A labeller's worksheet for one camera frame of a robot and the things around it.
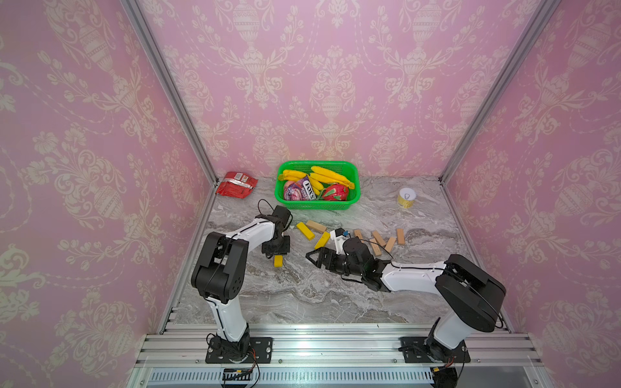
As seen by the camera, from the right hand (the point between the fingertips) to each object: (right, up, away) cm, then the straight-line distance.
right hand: (309, 266), depth 81 cm
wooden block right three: (+26, +3, +14) cm, 30 cm away
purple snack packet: (-5, +27, +25) cm, 37 cm away
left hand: (-11, +1, +15) cm, 19 cm away
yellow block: (-12, -1, +11) cm, 17 cm away
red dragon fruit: (+11, +26, +25) cm, 37 cm away
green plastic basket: (+19, +37, +35) cm, 54 cm away
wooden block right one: (+20, +9, +19) cm, 29 cm away
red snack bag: (-36, +30, +35) cm, 59 cm away
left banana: (-7, +34, +33) cm, 48 cm away
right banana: (+9, +34, +32) cm, 48 cm away
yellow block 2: (-2, +9, +21) cm, 23 cm away
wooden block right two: (+28, +6, +18) cm, 34 cm away
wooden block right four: (+38, +7, +19) cm, 43 cm away
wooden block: (+3, +11, +22) cm, 25 cm away
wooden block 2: (+33, +4, +16) cm, 37 cm away
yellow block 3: (+5, +6, +17) cm, 18 cm away
